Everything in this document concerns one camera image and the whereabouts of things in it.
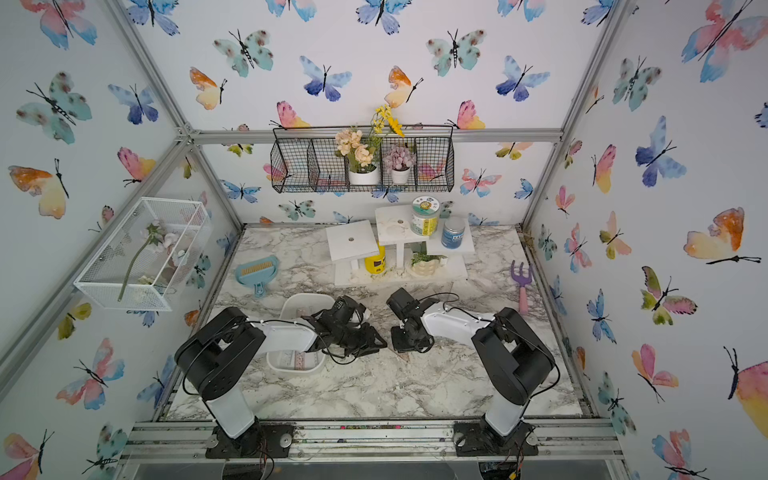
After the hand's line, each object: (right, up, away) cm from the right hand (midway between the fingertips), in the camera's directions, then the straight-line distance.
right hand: (401, 345), depth 89 cm
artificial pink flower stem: (-61, +31, -14) cm, 70 cm away
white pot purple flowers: (-1, +54, +1) cm, 54 cm away
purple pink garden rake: (+42, +18, +15) cm, 48 cm away
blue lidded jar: (+15, +34, -1) cm, 37 cm away
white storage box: (-34, +11, +5) cm, 36 cm away
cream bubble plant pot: (+8, +24, +9) cm, 26 cm away
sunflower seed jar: (+6, +37, -7) cm, 39 cm away
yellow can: (-8, +24, +10) cm, 27 cm away
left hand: (-4, +1, -2) cm, 5 cm away
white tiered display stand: (-3, +27, +12) cm, 30 cm away
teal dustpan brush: (-50, +20, +15) cm, 56 cm away
